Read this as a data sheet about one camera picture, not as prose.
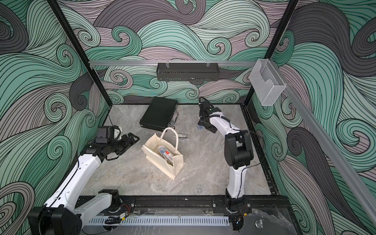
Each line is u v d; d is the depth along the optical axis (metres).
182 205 0.74
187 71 0.99
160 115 1.08
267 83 0.80
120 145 0.67
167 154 0.82
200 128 1.03
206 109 0.76
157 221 0.70
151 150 0.67
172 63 0.95
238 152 0.51
